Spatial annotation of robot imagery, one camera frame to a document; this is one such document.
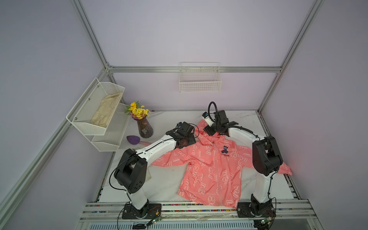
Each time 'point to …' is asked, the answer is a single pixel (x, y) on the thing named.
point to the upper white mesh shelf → (93, 113)
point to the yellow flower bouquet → (137, 111)
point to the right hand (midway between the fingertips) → (209, 127)
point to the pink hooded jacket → (211, 167)
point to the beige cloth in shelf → (102, 115)
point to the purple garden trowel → (134, 140)
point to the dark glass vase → (144, 125)
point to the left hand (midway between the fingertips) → (190, 142)
